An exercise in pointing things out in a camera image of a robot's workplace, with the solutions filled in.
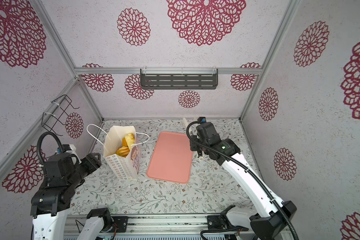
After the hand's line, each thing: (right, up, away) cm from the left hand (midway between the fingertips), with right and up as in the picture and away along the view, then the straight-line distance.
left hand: (95, 160), depth 67 cm
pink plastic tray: (+33, -4, +30) cm, 45 cm away
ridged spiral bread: (+11, +9, +14) cm, 20 cm away
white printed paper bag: (+11, 0, +4) cm, 11 cm away
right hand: (+44, +10, +6) cm, 46 cm away
